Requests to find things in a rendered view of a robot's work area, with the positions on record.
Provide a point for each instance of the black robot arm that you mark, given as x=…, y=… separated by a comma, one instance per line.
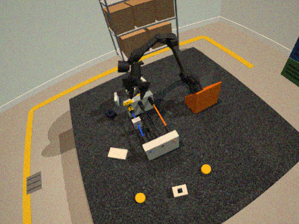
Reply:
x=170, y=39

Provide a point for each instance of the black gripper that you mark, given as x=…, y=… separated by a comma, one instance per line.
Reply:
x=143, y=85

